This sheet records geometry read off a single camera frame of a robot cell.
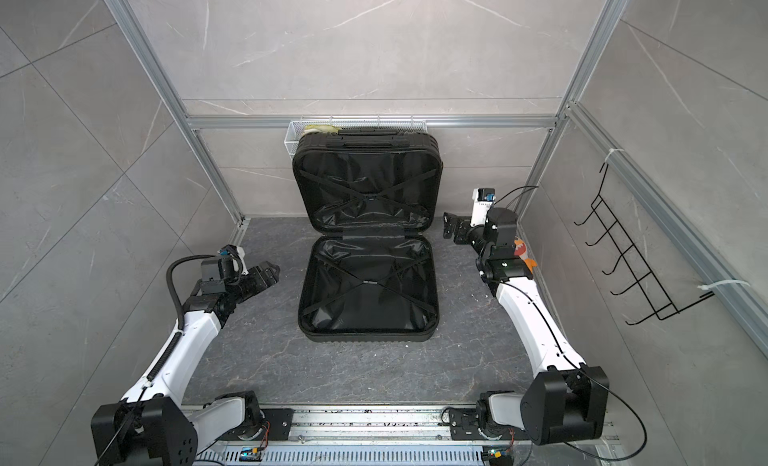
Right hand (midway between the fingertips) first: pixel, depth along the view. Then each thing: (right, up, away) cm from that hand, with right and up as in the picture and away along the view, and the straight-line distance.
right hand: (463, 213), depth 78 cm
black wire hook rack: (+35, -21, -20) cm, 45 cm away
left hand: (-54, -16, +5) cm, 57 cm away
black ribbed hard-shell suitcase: (-26, +5, +12) cm, 29 cm away
